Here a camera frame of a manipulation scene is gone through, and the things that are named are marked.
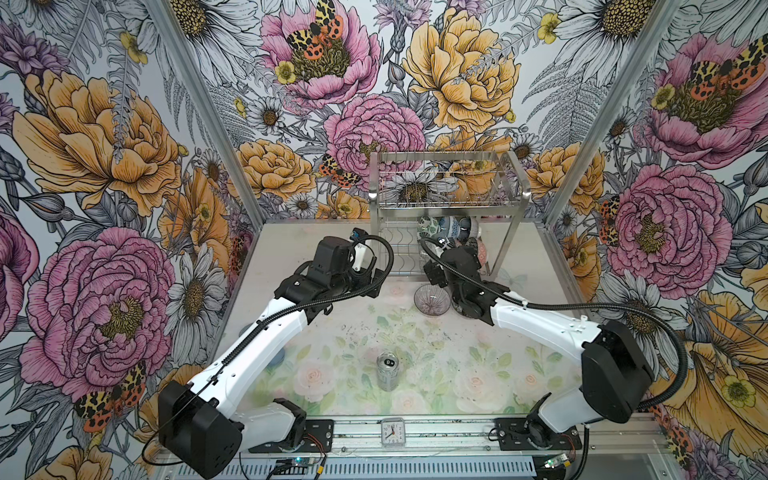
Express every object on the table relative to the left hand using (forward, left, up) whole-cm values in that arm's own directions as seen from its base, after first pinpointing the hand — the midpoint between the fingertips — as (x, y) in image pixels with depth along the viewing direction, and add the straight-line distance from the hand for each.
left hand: (366, 278), depth 78 cm
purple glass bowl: (+5, -20, -20) cm, 29 cm away
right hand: (+8, -23, -3) cm, 24 cm away
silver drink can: (-20, -6, -8) cm, 23 cm away
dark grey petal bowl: (+33, -34, -16) cm, 50 cm away
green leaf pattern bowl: (+29, -20, -11) cm, 37 cm away
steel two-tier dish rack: (+45, -13, -7) cm, 47 cm away
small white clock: (-31, -7, -20) cm, 38 cm away
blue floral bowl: (+28, -28, -11) cm, 41 cm away
